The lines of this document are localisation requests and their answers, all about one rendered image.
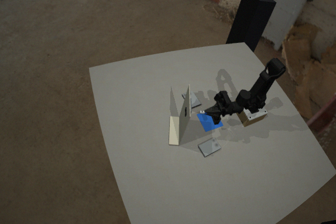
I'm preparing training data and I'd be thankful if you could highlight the beige panel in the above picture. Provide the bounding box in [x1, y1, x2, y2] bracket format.
[169, 84, 192, 146]

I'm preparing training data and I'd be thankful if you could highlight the blue square mat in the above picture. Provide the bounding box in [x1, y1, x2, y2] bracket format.
[197, 113, 223, 132]

